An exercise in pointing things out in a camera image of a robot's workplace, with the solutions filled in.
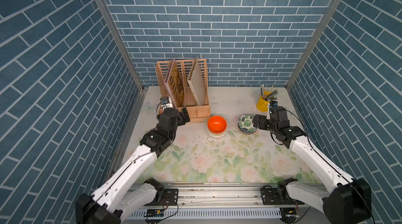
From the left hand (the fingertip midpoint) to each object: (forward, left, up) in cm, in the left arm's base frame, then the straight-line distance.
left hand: (184, 109), depth 76 cm
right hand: (+1, -42, -8) cm, 42 cm away
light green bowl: (-5, -17, -15) cm, 23 cm away
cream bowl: (-5, -17, -17) cm, 25 cm away
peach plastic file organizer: (+12, -5, -20) cm, 24 cm away
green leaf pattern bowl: (+6, -36, -20) cm, 41 cm away
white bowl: (-5, -17, -19) cm, 26 cm away
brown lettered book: (+23, +8, -5) cm, 25 cm away
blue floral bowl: (-2, -35, -19) cm, 40 cm away
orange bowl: (+2, -17, -16) cm, 24 cm away
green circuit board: (-39, +12, -28) cm, 50 cm away
